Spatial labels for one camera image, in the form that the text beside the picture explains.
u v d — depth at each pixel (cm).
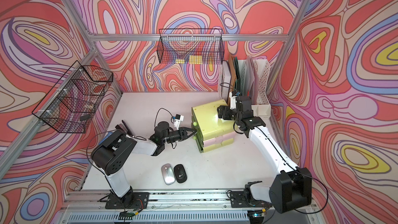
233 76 84
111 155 49
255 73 89
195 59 87
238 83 87
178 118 84
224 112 71
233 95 71
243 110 60
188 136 81
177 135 78
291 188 40
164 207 73
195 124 79
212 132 73
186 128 82
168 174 80
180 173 81
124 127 98
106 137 96
